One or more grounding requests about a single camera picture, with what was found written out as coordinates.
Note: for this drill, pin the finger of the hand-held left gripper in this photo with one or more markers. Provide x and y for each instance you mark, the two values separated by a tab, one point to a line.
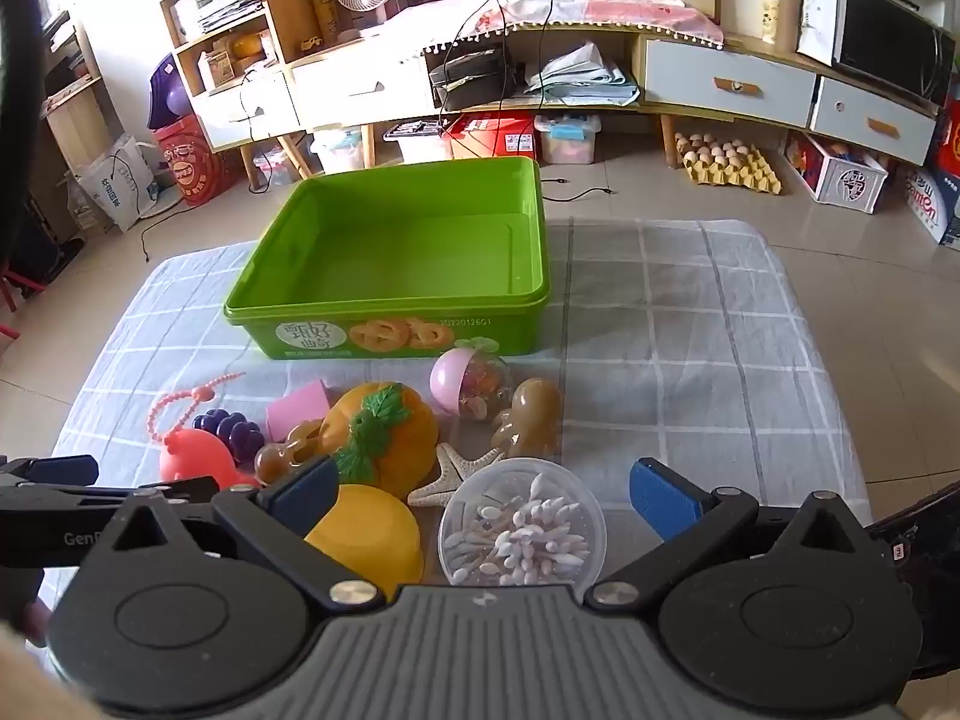
60	471

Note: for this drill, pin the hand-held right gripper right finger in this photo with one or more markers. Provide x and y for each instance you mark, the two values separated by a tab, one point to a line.
664	495

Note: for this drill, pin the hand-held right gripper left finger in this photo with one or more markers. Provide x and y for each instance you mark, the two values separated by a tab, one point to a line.
304	493

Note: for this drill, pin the yellow plastic bowl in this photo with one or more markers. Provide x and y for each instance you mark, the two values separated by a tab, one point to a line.
367	540

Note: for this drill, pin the purple toy grapes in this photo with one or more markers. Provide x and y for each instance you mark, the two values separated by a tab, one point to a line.
232	431

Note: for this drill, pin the white starfish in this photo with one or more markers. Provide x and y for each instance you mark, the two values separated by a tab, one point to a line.
450	476

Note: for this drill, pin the clear cotton swab container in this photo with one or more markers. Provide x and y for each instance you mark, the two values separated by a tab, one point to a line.
517	532

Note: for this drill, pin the brown translucent octopus toy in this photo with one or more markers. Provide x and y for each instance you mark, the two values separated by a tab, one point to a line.
529	420

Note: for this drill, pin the green plastic box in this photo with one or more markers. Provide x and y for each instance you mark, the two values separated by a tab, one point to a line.
390	262

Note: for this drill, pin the person's left hand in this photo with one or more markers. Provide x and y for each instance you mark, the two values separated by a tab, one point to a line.
36	624

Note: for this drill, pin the pink block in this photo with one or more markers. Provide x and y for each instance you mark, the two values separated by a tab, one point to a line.
296	409

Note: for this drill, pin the orange toy pumpkin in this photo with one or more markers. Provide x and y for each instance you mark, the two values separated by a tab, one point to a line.
405	435

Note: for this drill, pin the checked grey tablecloth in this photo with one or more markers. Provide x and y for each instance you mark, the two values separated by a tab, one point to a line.
675	330

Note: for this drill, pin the pink capsule ball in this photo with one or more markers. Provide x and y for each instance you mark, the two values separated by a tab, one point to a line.
454	382

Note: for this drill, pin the white sack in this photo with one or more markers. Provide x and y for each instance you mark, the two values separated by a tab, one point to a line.
116	184

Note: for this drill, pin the yellow egg tray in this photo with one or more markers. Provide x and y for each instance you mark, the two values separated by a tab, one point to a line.
727	165

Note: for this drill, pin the clear storage box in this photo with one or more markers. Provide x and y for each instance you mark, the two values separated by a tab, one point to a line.
568	141
337	154

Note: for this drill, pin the wooden side shelf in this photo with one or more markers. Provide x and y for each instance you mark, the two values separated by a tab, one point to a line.
79	112

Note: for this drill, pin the white printed crate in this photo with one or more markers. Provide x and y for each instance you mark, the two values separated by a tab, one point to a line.
844	180

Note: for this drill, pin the black flat box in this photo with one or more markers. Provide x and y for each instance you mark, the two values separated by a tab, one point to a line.
412	139

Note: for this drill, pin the purple balloon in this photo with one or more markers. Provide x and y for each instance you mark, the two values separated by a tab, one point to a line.
169	94

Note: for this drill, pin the white red carton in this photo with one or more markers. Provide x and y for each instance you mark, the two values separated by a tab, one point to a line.
926	202

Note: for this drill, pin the red cardboard box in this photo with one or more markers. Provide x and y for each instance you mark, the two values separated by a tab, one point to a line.
491	136

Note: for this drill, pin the wooden TV cabinet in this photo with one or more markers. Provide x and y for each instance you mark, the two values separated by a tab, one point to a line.
720	82

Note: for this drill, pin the pile of white bags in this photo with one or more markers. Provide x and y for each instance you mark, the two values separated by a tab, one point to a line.
581	75

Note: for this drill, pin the black bag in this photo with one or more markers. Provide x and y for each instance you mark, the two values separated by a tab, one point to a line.
472	79

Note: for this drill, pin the pink floral tasselled cloth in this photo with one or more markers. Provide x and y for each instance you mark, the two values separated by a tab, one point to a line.
600	15

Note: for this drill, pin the stack of papers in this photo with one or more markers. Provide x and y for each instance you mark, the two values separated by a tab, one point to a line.
229	7

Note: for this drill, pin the wooden shelf cabinet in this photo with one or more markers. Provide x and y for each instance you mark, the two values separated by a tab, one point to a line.
277	0

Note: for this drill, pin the white printed cover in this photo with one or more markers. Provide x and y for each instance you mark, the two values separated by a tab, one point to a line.
816	22

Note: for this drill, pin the black microwave oven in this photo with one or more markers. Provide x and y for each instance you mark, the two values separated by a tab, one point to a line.
892	41

